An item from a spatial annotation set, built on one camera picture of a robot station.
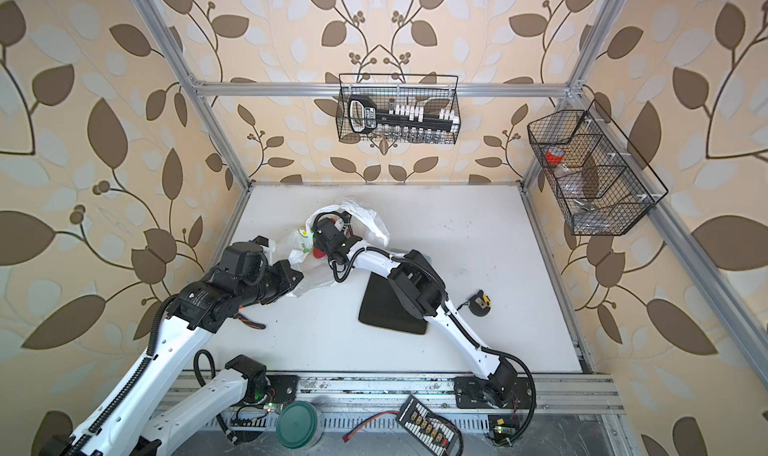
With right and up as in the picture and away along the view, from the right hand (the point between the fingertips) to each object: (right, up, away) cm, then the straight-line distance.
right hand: (321, 240), depth 101 cm
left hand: (+4, -5, -29) cm, 30 cm away
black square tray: (+22, -19, -12) cm, 31 cm away
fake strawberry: (+6, -1, -26) cm, 26 cm away
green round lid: (+5, -35, -39) cm, 53 cm away
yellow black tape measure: (+50, -17, -15) cm, 55 cm away
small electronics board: (+51, -42, -30) cm, 73 cm away
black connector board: (+35, -41, -33) cm, 63 cm away
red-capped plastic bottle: (+73, +26, -13) cm, 79 cm away
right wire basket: (+77, +16, -28) cm, 83 cm away
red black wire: (+14, -43, -32) cm, 55 cm away
